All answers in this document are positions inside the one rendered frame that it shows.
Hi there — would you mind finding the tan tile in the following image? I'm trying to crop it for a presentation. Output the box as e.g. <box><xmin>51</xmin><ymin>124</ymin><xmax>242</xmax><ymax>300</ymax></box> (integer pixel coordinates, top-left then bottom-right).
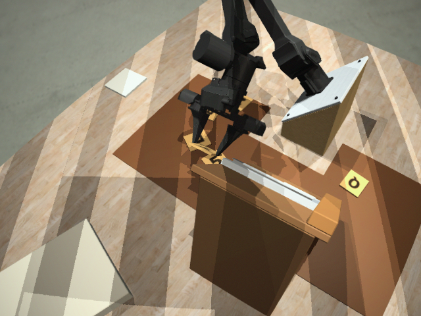
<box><xmin>188</xmin><ymin>142</ymin><xmax>216</xmax><ymax>156</ymax></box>
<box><xmin>184</xmin><ymin>130</ymin><xmax>211</xmax><ymax>152</ymax></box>
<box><xmin>201</xmin><ymin>153</ymin><xmax>226</xmax><ymax>164</ymax></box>
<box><xmin>206</xmin><ymin>110</ymin><xmax>218</xmax><ymax>121</ymax></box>
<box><xmin>239</xmin><ymin>96</ymin><xmax>253</xmax><ymax>112</ymax></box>
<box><xmin>339</xmin><ymin>170</ymin><xmax>369</xmax><ymax>198</ymax></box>

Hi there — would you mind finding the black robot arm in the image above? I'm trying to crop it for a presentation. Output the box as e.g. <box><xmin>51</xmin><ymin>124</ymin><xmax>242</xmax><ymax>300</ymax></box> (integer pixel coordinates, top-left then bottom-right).
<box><xmin>193</xmin><ymin>0</ymin><xmax>334</xmax><ymax>111</ymax></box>

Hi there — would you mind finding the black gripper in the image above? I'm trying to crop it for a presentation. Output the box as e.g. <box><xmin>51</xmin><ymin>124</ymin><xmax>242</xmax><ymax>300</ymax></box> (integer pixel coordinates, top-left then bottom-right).
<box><xmin>178</xmin><ymin>75</ymin><xmax>266</xmax><ymax>156</ymax></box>

